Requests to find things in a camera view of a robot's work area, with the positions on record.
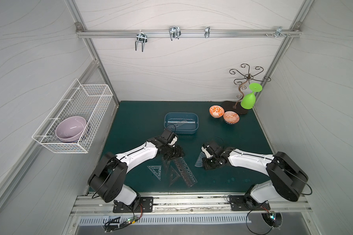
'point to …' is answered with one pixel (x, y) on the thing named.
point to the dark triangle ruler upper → (165, 164)
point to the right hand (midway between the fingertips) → (203, 163)
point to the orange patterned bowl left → (216, 111)
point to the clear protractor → (199, 162)
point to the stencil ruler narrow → (173, 125)
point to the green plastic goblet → (248, 102)
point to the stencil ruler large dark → (185, 171)
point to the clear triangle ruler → (157, 170)
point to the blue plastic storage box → (187, 128)
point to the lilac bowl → (70, 129)
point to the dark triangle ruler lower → (173, 176)
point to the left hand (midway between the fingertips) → (182, 156)
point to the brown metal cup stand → (236, 107)
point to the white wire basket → (88, 101)
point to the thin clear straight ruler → (181, 122)
